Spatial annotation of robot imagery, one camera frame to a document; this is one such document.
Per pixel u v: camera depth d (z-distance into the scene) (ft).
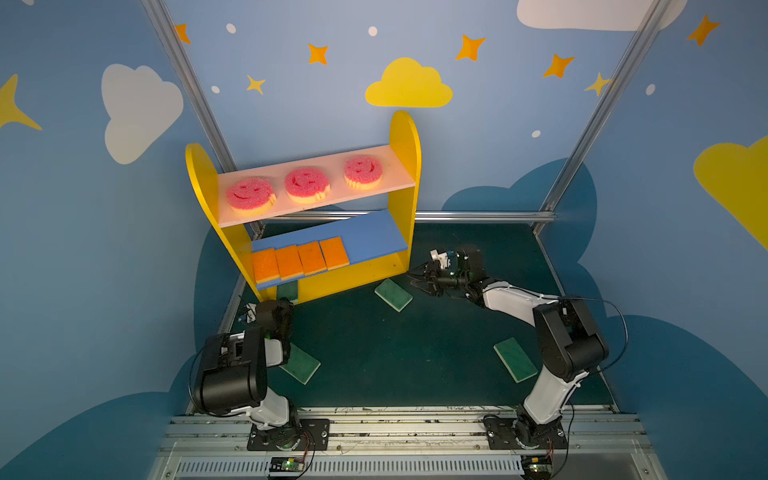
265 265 2.91
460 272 2.53
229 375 1.48
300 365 2.76
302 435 2.40
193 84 2.63
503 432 2.46
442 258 2.90
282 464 2.34
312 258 2.98
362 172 2.41
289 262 2.99
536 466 2.35
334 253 3.05
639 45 2.44
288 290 3.22
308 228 3.39
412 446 2.44
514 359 2.82
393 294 3.29
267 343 1.72
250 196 2.17
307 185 2.26
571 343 1.61
